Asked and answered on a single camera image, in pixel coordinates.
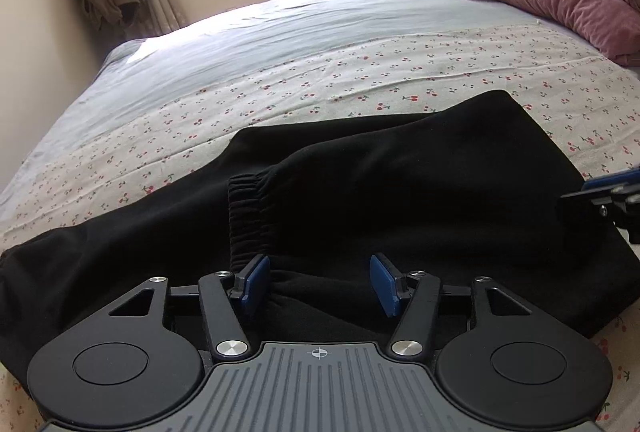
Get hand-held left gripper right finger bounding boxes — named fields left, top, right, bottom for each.
left=369, top=253, right=534, bottom=359

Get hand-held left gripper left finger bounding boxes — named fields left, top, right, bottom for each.
left=107, top=254, right=272, bottom=362

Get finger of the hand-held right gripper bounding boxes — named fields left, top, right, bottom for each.
left=556, top=192, right=640, bottom=244
left=581, top=169, right=640, bottom=195

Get black pants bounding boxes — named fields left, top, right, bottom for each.
left=0, top=89, right=640, bottom=394

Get bed with cherry-print sheet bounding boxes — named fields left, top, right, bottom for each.
left=0, top=24, right=640, bottom=432

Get pale blue bed sheet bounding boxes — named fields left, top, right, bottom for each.
left=0, top=0, right=547, bottom=209

